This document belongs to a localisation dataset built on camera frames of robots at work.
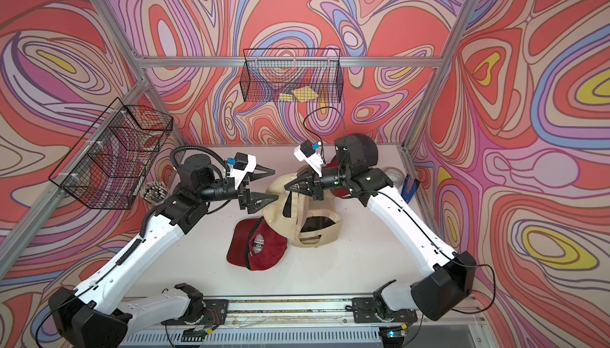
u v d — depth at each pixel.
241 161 0.52
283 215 0.64
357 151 0.54
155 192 0.81
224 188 0.56
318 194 0.57
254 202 0.56
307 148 0.55
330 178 0.58
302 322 0.73
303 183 0.60
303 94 0.91
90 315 0.37
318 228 0.86
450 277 0.38
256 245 0.86
